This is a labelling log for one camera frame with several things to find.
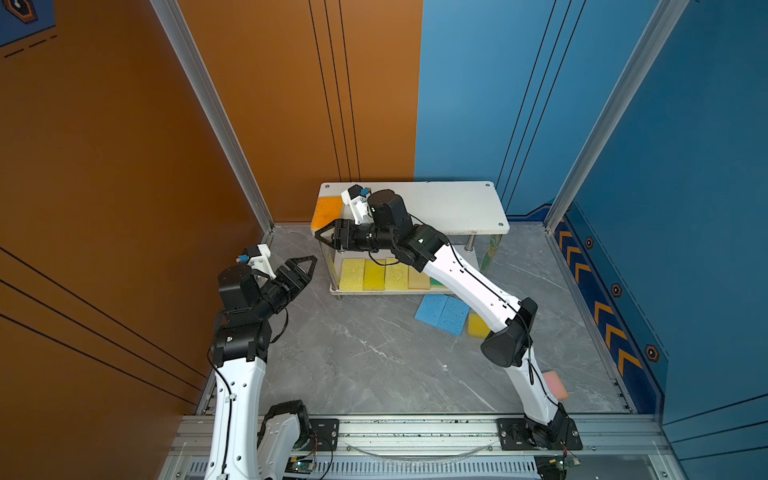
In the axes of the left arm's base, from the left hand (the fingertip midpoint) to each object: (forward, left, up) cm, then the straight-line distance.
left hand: (312, 262), depth 69 cm
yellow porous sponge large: (+14, -6, -24) cm, 28 cm away
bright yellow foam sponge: (+12, -13, -23) cm, 29 cm away
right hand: (+4, -2, +5) cm, 7 cm away
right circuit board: (-36, -58, -32) cm, 75 cm away
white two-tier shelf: (+18, +1, -25) cm, 31 cm away
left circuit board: (-36, +3, -33) cm, 49 cm away
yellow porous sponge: (+12, -20, -23) cm, 33 cm away
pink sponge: (-18, -63, -30) cm, 72 cm away
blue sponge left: (+5, -31, -29) cm, 43 cm away
